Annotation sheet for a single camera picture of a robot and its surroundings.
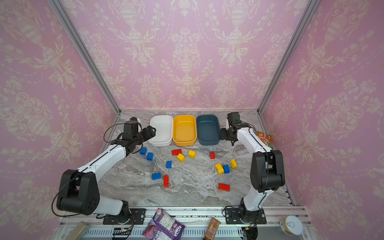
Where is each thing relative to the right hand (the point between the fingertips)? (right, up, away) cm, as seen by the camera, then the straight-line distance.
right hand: (226, 134), depth 93 cm
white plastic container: (-43, +6, +18) cm, 47 cm away
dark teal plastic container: (-10, +2, +16) cm, 19 cm away
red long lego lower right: (-3, -29, -11) cm, 31 cm away
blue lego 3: (-1, -20, -6) cm, 21 cm away
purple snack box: (-35, -42, -24) cm, 59 cm away
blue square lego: (-49, -14, +2) cm, 51 cm away
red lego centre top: (-32, -12, +2) cm, 34 cm away
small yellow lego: (+4, -17, -4) cm, 18 cm away
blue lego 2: (-36, -18, -1) cm, 40 cm away
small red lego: (-8, -14, +5) cm, 17 cm away
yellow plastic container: (-27, 0, +13) cm, 30 cm away
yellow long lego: (-5, -20, -6) cm, 21 cm away
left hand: (-45, +2, -5) cm, 45 cm away
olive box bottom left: (-72, -43, -26) cm, 88 cm away
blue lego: (-53, -11, +4) cm, 54 cm away
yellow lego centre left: (-29, -15, 0) cm, 32 cm away
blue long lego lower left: (-42, -23, -8) cm, 48 cm away
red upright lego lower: (-36, -26, -10) cm, 45 cm away
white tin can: (+24, -40, -26) cm, 53 cm away
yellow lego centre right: (-21, -13, +1) cm, 25 cm away
